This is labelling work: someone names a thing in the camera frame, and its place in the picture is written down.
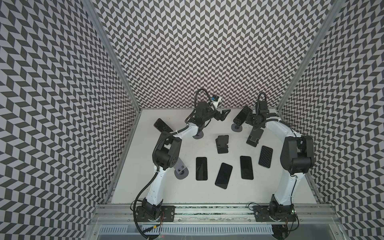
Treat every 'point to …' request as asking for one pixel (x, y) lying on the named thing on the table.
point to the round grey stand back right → (236, 128)
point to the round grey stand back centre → (200, 134)
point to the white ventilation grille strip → (187, 230)
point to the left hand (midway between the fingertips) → (226, 106)
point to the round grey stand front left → (181, 171)
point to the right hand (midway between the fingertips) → (248, 122)
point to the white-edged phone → (201, 168)
